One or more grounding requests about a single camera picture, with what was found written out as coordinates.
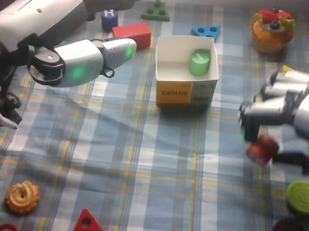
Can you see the blue cylinder block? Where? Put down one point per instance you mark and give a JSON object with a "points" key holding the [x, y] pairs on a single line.
{"points": [[109, 20]]}

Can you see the green cylinder block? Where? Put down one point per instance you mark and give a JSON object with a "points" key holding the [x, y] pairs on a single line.
{"points": [[199, 63]]}

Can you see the green sandwich cookie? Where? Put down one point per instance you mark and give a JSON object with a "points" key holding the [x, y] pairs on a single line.
{"points": [[304, 197]]}

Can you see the strawberry cupcake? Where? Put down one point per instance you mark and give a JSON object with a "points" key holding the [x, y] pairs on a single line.
{"points": [[272, 34]]}

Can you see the red cylinder block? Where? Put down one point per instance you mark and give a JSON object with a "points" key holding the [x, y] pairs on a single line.
{"points": [[262, 149], [9, 229]]}

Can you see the green triangle block with holes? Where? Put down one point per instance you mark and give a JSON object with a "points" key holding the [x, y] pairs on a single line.
{"points": [[156, 12]]}

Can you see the swirled butter cookie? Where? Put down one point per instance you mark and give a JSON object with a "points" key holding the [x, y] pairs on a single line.
{"points": [[22, 198]]}

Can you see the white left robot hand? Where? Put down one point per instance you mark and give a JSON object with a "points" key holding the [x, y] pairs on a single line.
{"points": [[47, 11]]}

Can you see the white paper box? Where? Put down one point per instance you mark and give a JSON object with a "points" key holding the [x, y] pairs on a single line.
{"points": [[175, 95]]}

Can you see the blue triangle block with holes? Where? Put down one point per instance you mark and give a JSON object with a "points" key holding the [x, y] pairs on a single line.
{"points": [[205, 30]]}

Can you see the red rectangular block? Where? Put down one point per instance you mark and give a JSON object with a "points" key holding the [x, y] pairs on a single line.
{"points": [[132, 33]]}

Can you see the blue plaid tablecloth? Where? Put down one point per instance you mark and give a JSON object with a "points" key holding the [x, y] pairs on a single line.
{"points": [[146, 164]]}

